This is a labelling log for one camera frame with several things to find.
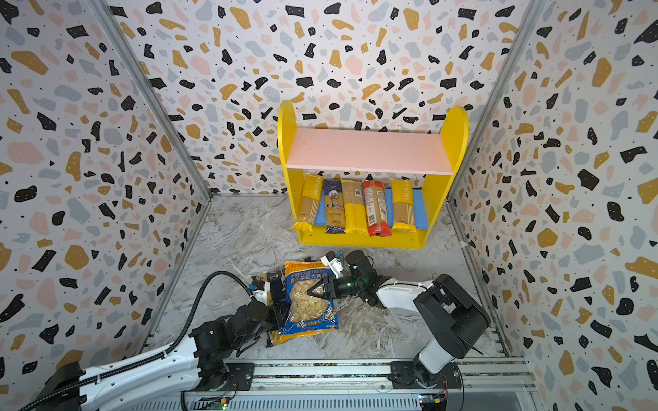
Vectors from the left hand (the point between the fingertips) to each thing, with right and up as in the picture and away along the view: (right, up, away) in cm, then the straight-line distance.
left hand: (290, 306), depth 79 cm
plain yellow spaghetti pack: (+20, +31, +16) cm, 40 cm away
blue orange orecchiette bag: (+5, -2, -1) cm, 5 cm away
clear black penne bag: (-6, +6, +9) cm, 12 cm away
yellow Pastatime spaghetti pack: (+4, +33, +17) cm, 37 cm away
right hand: (+6, +5, 0) cm, 7 cm away
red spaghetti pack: (+28, +31, +14) cm, 44 cm away
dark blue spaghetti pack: (+13, +32, +16) cm, 38 cm away
